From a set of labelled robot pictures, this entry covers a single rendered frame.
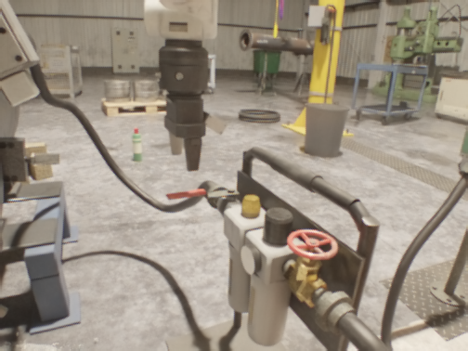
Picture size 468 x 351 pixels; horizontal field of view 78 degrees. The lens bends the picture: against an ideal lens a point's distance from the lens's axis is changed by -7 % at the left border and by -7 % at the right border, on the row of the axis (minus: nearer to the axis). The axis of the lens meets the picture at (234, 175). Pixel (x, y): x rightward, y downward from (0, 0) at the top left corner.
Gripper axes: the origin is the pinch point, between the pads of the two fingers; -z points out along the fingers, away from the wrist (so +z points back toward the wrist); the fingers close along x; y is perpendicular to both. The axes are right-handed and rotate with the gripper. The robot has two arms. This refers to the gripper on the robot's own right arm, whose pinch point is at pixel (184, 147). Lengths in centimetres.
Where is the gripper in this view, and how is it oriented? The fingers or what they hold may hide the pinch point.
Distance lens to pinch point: 60.7
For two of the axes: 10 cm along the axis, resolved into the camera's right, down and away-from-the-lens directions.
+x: -4.3, -3.3, 8.4
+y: -9.0, 1.1, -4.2
